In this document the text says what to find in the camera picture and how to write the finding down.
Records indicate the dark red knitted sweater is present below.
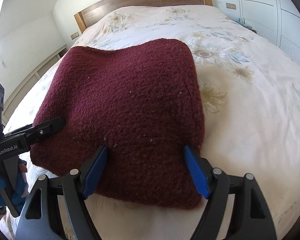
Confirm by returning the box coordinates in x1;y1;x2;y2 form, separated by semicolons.
30;38;205;210

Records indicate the blue white gloved left hand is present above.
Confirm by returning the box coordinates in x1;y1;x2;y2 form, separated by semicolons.
0;158;28;212

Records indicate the floral white bed duvet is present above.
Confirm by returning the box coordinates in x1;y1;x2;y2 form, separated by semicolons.
4;5;300;239

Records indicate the right wooden nightstand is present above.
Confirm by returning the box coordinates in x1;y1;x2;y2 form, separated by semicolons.
237;17;257;33

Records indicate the white louvered wardrobe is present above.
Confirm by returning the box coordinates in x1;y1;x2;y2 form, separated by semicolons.
238;0;300;66

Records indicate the left wall switch plate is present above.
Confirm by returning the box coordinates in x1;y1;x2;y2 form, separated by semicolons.
70;32;79;40

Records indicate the wall switch plate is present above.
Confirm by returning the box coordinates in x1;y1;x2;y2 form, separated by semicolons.
226;3;236;10
70;32;79;40

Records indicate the right wall switch plate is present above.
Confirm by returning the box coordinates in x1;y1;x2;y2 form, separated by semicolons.
226;3;236;10

